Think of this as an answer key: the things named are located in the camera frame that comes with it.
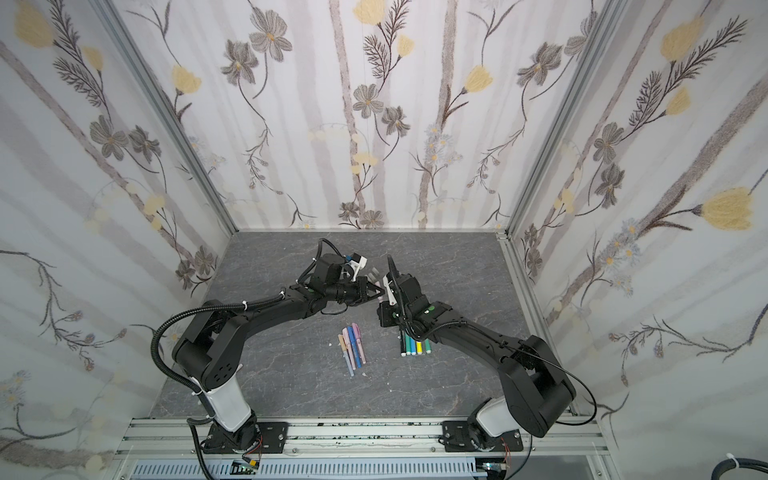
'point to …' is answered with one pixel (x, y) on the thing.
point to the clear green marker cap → (375, 272)
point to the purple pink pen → (357, 333)
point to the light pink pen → (346, 341)
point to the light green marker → (427, 345)
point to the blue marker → (412, 346)
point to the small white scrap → (330, 344)
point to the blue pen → (354, 347)
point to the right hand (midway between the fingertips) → (373, 303)
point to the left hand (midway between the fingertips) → (380, 286)
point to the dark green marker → (408, 345)
